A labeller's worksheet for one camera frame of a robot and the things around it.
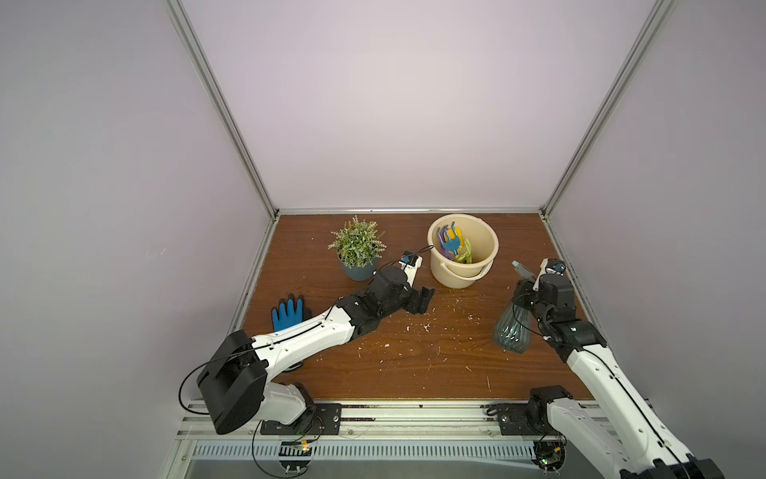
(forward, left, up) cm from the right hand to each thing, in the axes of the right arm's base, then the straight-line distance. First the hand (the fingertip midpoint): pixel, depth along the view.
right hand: (528, 277), depth 79 cm
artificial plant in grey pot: (+11, +48, -1) cm, 49 cm away
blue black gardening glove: (-6, +70, -15) cm, 72 cm away
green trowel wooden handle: (+14, +13, -8) cm, 21 cm away
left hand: (-4, +27, 0) cm, 27 cm away
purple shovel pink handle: (+19, +21, -4) cm, 29 cm away
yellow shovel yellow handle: (+21, +16, -6) cm, 27 cm away
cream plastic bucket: (+17, +14, -9) cm, 24 cm away
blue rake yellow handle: (+18, +18, -7) cm, 26 cm away
